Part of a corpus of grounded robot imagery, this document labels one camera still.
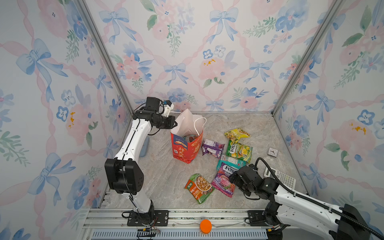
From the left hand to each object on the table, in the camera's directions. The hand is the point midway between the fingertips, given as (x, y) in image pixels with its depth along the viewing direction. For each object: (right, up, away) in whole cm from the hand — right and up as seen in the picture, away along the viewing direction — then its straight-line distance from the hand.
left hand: (177, 122), depth 82 cm
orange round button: (+14, -46, -16) cm, 51 cm away
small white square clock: (+59, -19, +13) cm, 64 cm away
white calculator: (+61, -32, +4) cm, 69 cm away
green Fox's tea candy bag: (+38, -17, +13) cm, 44 cm away
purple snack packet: (+21, -16, +13) cm, 29 cm away
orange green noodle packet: (+13, -36, +1) cm, 39 cm away
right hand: (+30, -32, +1) cm, 44 cm away
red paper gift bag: (+4, -8, +15) cm, 18 cm away
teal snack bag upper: (+35, -25, +8) cm, 43 cm away
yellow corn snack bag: (+38, -8, +21) cm, 44 cm away
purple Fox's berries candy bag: (+24, -33, +1) cm, 41 cm away
